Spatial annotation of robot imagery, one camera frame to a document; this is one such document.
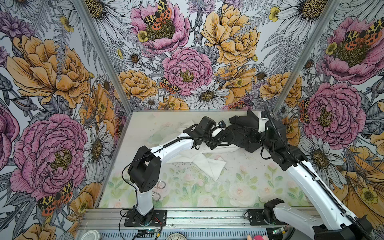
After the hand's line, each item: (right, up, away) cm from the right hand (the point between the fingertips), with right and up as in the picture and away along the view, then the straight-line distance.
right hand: (252, 132), depth 75 cm
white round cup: (-72, -43, -11) cm, 85 cm away
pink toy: (-1, -45, -10) cm, 46 cm away
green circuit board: (+12, -46, -4) cm, 48 cm away
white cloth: (-19, -18, +20) cm, 32 cm away
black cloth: (-5, +1, -7) cm, 9 cm away
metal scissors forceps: (-49, -35, +6) cm, 60 cm away
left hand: (-18, -4, +13) cm, 23 cm away
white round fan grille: (-36, -45, -8) cm, 59 cm away
